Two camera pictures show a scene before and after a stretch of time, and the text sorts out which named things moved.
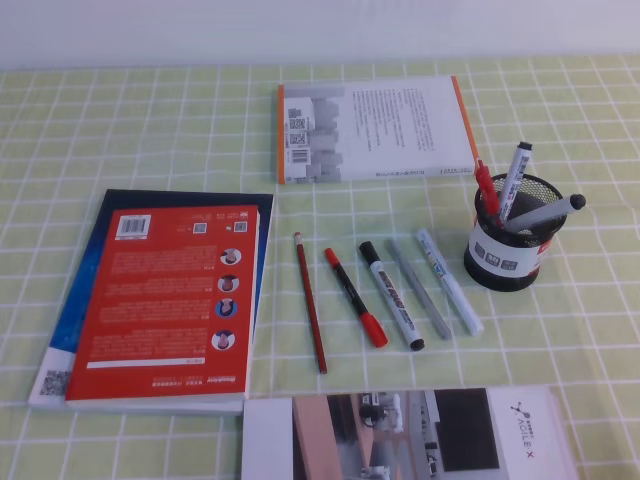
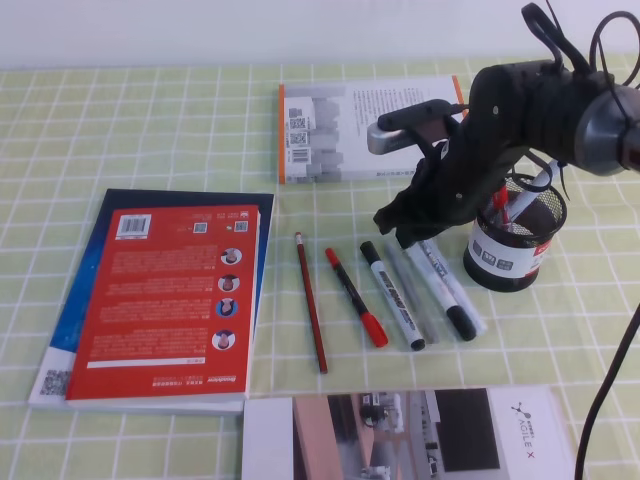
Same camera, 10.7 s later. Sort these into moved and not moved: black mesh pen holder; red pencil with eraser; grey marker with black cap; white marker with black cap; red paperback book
Moved: grey marker with black cap
Not moved: red pencil with eraser; black mesh pen holder; white marker with black cap; red paperback book
